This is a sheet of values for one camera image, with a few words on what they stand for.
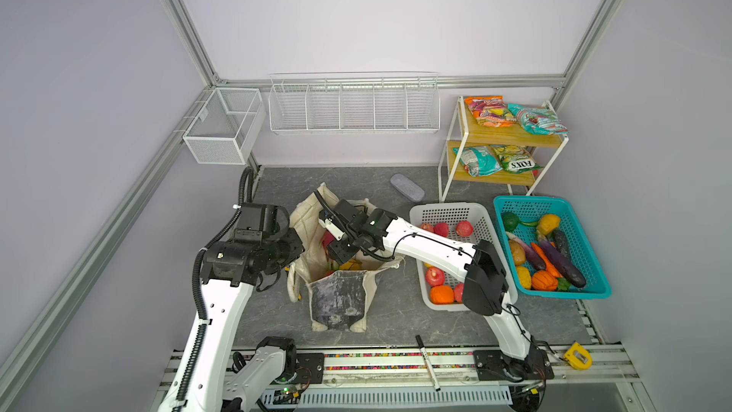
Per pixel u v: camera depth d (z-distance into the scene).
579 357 0.74
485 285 0.49
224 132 0.95
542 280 0.83
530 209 0.99
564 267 0.85
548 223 0.96
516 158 0.97
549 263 0.89
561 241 0.91
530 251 0.92
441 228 0.97
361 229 0.60
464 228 0.96
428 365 0.74
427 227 0.96
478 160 0.96
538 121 0.79
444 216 0.99
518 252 0.91
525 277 0.85
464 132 0.80
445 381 0.72
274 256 0.56
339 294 0.69
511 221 0.96
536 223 0.99
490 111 0.87
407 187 1.11
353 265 0.84
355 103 1.05
